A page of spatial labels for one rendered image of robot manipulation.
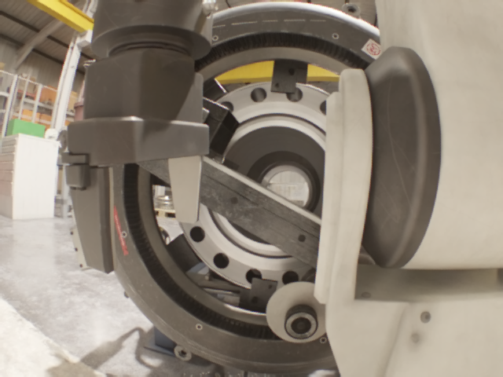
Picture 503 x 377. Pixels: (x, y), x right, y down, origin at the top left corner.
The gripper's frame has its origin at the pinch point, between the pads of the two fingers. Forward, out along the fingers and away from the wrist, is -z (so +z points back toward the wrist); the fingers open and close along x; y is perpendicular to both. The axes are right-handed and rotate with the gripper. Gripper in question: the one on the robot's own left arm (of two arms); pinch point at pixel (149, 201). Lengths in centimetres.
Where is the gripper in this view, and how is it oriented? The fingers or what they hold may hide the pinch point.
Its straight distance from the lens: 19.5
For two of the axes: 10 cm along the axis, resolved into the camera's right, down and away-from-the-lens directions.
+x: 2.8, -1.6, 9.5
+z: 0.1, -9.8, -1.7
